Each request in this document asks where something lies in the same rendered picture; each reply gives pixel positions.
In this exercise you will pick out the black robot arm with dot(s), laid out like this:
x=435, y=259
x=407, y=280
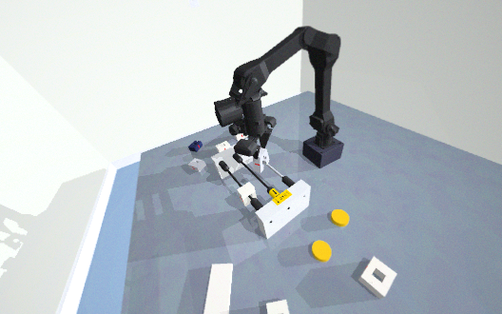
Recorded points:
x=323, y=49

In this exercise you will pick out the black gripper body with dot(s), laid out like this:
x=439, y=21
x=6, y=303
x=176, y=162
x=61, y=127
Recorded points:
x=255, y=128

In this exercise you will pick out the white square block with rectangular hole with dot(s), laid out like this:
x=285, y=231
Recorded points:
x=386, y=274

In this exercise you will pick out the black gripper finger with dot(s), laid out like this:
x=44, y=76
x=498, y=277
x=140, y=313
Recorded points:
x=265, y=137
x=256, y=154

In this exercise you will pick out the yellow short cylinder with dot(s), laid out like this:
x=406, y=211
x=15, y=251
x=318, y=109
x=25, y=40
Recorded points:
x=339, y=217
x=321, y=251

